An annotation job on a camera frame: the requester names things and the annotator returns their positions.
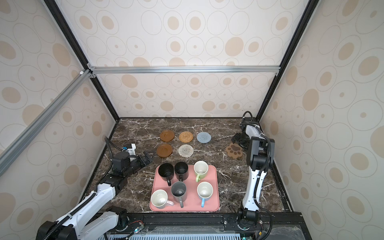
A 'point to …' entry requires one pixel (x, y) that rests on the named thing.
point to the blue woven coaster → (204, 137)
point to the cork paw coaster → (234, 150)
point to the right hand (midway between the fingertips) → (239, 143)
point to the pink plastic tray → (192, 202)
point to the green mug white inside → (201, 168)
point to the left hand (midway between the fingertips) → (154, 153)
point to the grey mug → (178, 190)
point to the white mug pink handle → (159, 199)
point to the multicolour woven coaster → (185, 151)
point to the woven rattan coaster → (185, 136)
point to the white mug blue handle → (204, 191)
